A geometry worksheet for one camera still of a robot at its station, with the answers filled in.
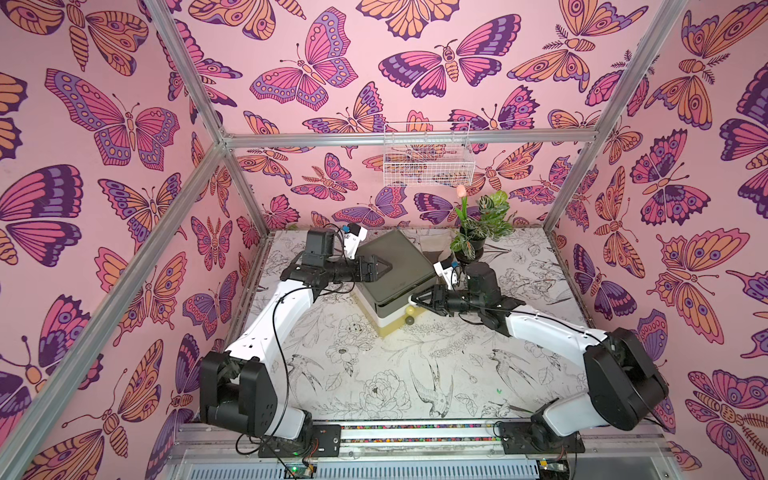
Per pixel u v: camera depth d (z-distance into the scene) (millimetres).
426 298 797
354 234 721
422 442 745
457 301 727
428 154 950
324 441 733
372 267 699
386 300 759
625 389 433
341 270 685
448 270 792
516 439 730
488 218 873
